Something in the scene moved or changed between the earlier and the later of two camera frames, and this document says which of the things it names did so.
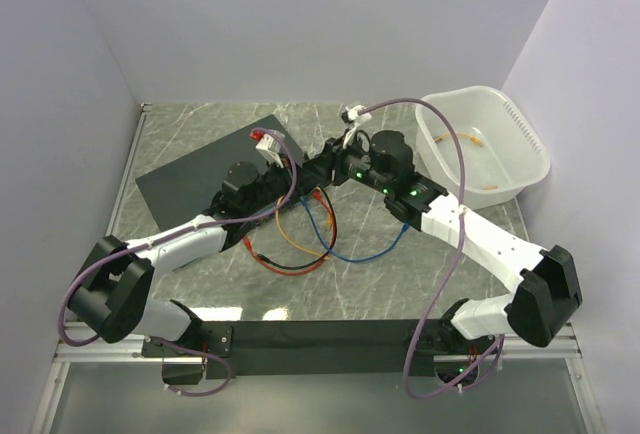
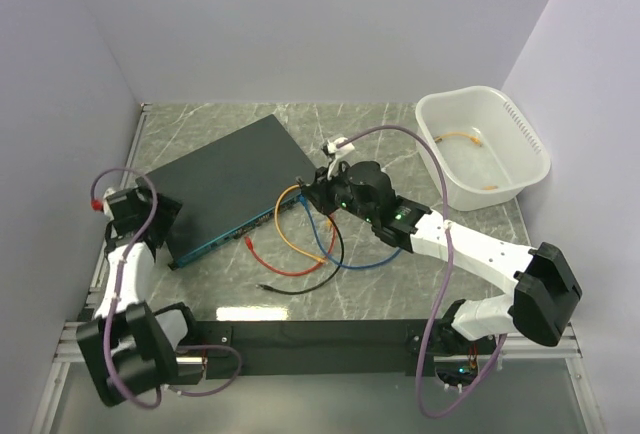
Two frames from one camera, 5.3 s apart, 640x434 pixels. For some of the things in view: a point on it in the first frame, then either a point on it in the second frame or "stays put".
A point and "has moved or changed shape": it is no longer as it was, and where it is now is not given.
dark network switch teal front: x=183 y=189 stays put
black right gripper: x=334 y=157 -> x=319 y=193
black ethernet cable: x=266 y=260 has moved or changed shape
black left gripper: x=287 y=175 -> x=167 y=209
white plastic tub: x=502 y=149 stays put
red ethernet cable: x=260 y=264 stays put
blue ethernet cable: x=327 y=246 -> x=325 y=252
